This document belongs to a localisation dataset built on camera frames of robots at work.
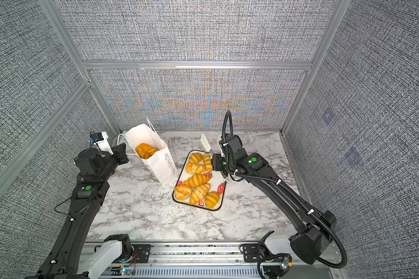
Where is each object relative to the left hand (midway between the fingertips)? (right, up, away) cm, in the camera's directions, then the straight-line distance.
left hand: (128, 141), depth 72 cm
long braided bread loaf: (-1, -4, +21) cm, 21 cm away
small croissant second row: (+26, -14, +24) cm, 38 cm away
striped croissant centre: (+27, -20, +20) cm, 39 cm away
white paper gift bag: (+11, -10, +10) cm, 18 cm away
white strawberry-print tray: (+38, -21, +23) cm, 49 cm away
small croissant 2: (+33, -11, +29) cm, 45 cm away
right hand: (+37, -6, +2) cm, 37 cm away
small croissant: (+26, -9, +28) cm, 39 cm away
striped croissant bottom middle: (+29, -25, +14) cm, 41 cm away
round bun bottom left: (+20, -25, +16) cm, 36 cm away
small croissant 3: (+35, -28, +13) cm, 47 cm away
